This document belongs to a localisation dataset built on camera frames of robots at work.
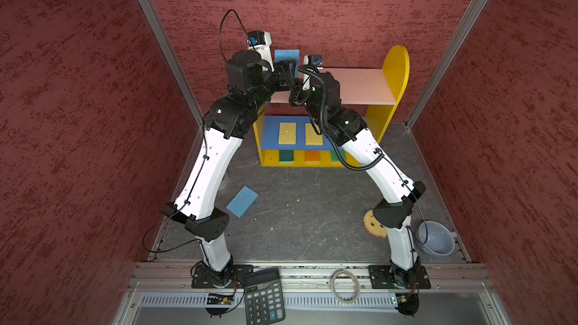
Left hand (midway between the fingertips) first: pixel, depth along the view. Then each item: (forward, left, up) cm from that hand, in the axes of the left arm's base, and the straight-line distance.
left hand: (288, 68), depth 60 cm
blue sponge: (-16, +20, -52) cm, 58 cm away
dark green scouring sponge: (+6, +2, -50) cm, 51 cm away
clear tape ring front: (-44, -23, -52) cm, 72 cm away
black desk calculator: (-48, +7, -51) cm, 70 cm away
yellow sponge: (+11, +1, -39) cm, 40 cm away
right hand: (+4, -2, -8) cm, 9 cm away
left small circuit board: (-48, +23, -56) cm, 78 cm away
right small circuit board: (-49, -40, -52) cm, 82 cm away
